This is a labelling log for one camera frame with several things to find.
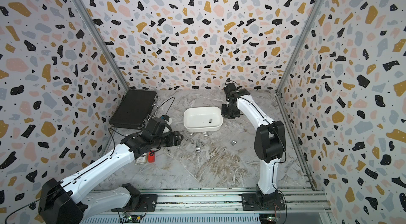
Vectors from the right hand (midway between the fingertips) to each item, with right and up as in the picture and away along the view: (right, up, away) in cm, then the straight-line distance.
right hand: (225, 116), depth 92 cm
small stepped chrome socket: (-13, -16, +2) cm, 21 cm away
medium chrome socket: (-20, -15, +3) cm, 25 cm away
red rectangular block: (-41, -23, -5) cm, 47 cm away
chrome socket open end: (-16, -19, 0) cm, 25 cm away
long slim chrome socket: (-16, -16, +3) cm, 23 cm away
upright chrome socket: (-32, -20, -2) cm, 38 cm away
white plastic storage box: (-14, -3, +14) cm, 20 cm away
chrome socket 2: (-9, -4, +12) cm, 15 cm away
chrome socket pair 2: (+5, -16, +3) cm, 17 cm away
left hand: (-23, -10, -12) cm, 28 cm away
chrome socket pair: (-11, -11, +6) cm, 17 cm away
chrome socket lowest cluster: (-16, -20, -2) cm, 25 cm away
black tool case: (-59, +5, +15) cm, 61 cm away
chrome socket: (-20, -12, +6) cm, 24 cm away
